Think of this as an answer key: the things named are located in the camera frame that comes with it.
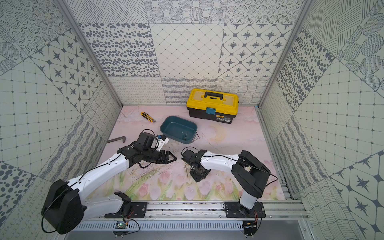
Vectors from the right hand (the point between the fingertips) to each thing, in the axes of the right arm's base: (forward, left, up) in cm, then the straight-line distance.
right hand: (202, 176), depth 85 cm
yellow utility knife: (+42, +40, +3) cm, 58 cm away
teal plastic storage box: (+33, +17, +1) cm, 37 cm away
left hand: (+6, +16, +14) cm, 22 cm away
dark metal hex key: (+25, +54, +2) cm, 60 cm away
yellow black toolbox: (+43, -7, +16) cm, 47 cm away
